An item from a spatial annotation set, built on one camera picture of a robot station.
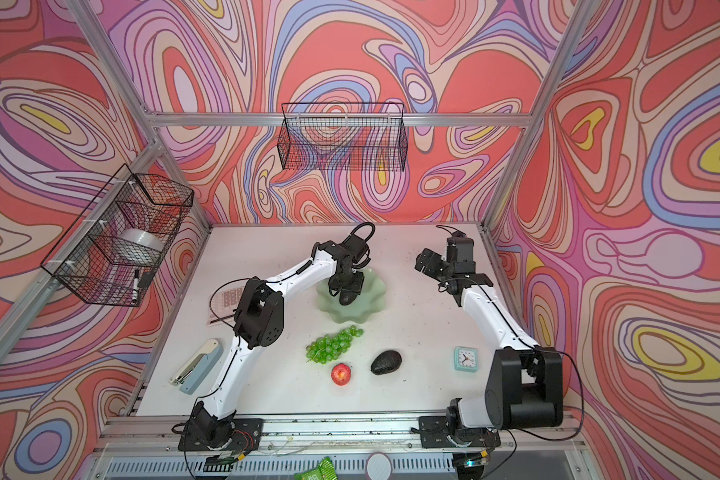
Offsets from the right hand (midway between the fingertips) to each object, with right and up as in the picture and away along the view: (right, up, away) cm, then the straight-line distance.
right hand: (430, 267), depth 88 cm
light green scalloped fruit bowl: (-20, -13, +7) cm, 25 cm away
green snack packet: (-29, -47, -20) cm, 58 cm away
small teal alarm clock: (+9, -26, -4) cm, 28 cm away
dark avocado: (-26, -10, +6) cm, 28 cm away
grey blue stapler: (-67, -28, -6) cm, 73 cm away
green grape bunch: (-30, -22, -6) cm, 38 cm away
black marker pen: (-76, -4, -17) cm, 78 cm away
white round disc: (-17, -43, -23) cm, 52 cm away
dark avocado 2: (-14, -26, -8) cm, 30 cm away
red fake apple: (-27, -28, -9) cm, 40 cm away
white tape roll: (-74, +6, -19) cm, 76 cm away
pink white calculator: (-66, -13, +7) cm, 68 cm away
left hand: (-22, -7, +10) cm, 25 cm away
